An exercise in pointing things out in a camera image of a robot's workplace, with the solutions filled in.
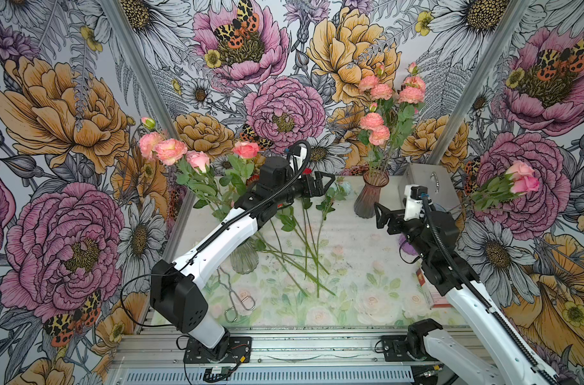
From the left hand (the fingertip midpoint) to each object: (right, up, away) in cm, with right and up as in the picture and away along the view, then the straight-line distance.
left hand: (323, 184), depth 73 cm
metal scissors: (-25, -40, +10) cm, 48 cm away
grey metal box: (+47, +1, +21) cm, 52 cm away
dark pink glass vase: (+20, -5, +26) cm, 33 cm away
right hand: (+19, -7, 0) cm, 20 cm away
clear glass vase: (-27, -25, +13) cm, 39 cm away
